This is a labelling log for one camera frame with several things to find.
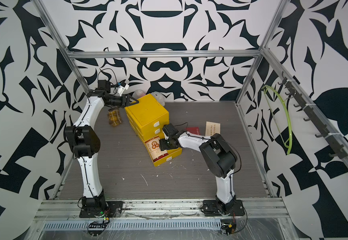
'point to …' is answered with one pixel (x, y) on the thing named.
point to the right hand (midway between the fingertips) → (163, 143)
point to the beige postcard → (212, 128)
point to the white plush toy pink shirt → (140, 93)
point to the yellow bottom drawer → (171, 153)
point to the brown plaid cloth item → (115, 118)
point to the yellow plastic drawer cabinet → (148, 118)
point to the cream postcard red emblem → (154, 147)
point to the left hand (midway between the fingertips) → (135, 101)
